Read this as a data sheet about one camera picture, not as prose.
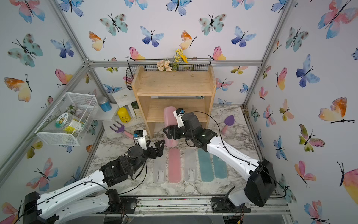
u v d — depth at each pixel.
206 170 0.87
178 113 0.67
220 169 0.85
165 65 0.81
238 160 0.44
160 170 0.84
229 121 1.11
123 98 0.94
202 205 0.75
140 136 0.61
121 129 1.04
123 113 1.00
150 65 0.93
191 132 0.57
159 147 0.65
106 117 0.95
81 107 0.81
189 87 0.71
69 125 0.63
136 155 0.52
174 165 0.88
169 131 0.68
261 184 0.40
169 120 0.72
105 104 0.92
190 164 0.89
